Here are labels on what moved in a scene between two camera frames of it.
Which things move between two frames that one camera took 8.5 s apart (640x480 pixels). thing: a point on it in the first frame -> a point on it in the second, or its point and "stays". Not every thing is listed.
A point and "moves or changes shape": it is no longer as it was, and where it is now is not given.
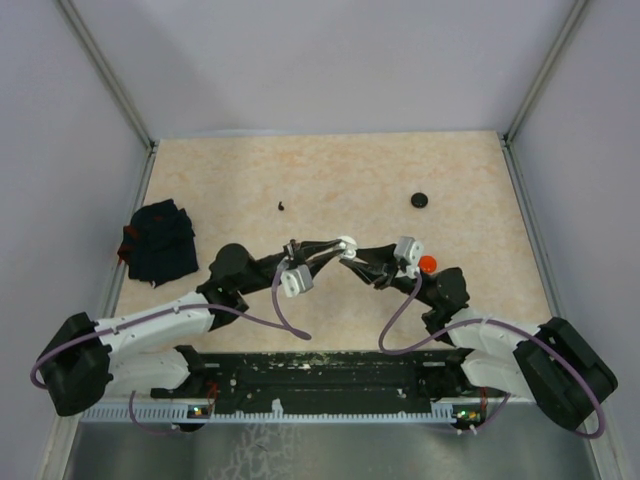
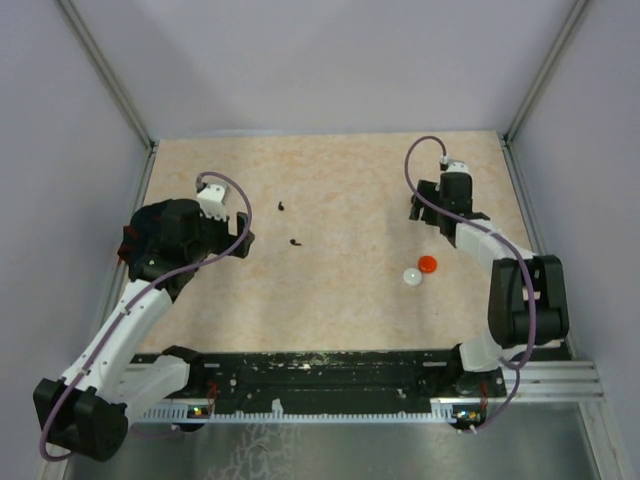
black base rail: x=392 y=382 stays
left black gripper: x=299 y=254 -> x=227 y=238
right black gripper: x=377 y=256 -> x=426 y=216
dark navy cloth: x=158 y=244 stays
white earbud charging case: x=350 y=245 moves or changes shape
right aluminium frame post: x=507 y=139 stays
